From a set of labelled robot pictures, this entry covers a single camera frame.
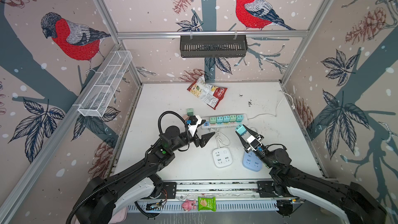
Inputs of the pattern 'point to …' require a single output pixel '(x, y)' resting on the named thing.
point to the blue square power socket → (251, 160)
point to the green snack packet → (207, 203)
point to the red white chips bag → (211, 96)
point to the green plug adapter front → (212, 120)
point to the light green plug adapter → (232, 117)
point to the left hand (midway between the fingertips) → (208, 127)
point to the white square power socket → (222, 157)
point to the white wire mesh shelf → (103, 83)
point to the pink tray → (119, 217)
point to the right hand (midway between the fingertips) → (240, 129)
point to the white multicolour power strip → (208, 125)
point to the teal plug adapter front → (241, 129)
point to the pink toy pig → (189, 205)
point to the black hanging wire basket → (213, 46)
